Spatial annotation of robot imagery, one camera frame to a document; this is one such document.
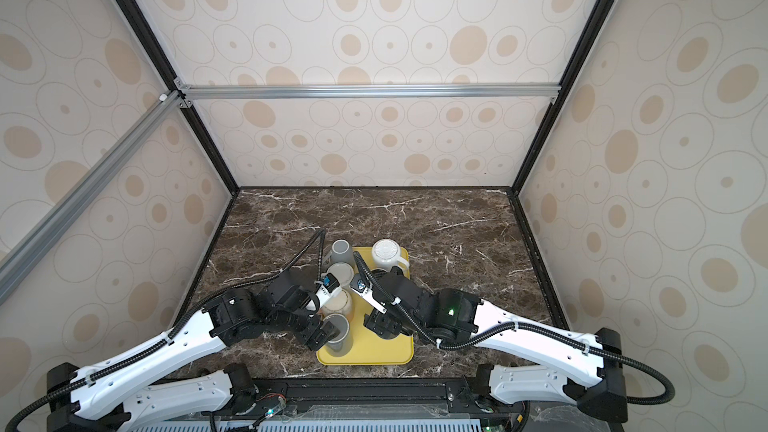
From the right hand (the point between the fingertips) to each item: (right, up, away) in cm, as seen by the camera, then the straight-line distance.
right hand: (378, 297), depth 70 cm
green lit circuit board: (-23, -26, +2) cm, 35 cm away
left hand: (-10, -6, +1) cm, 12 cm away
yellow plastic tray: (+8, +6, +30) cm, 32 cm away
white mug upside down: (-11, +3, +18) cm, 22 cm away
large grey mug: (-10, -15, +8) cm, 20 cm away
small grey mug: (-12, +8, +19) cm, 23 cm away
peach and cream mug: (-11, -4, +10) cm, 15 cm away
